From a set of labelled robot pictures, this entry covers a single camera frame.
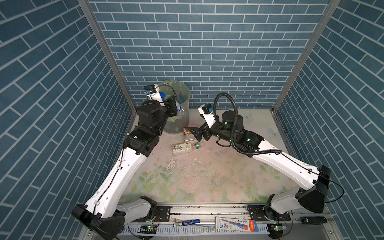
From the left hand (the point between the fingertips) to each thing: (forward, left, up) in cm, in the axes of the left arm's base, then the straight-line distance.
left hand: (171, 96), depth 64 cm
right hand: (-6, -10, -8) cm, 14 cm away
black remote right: (-42, -67, -42) cm, 89 cm away
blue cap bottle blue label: (0, -4, -10) cm, 11 cm away
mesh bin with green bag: (+17, +3, -40) cm, 44 cm away
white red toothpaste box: (-42, -30, -43) cm, 67 cm away
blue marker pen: (-41, -6, -43) cm, 60 cm away
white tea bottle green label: (-2, -4, -40) cm, 40 cm away
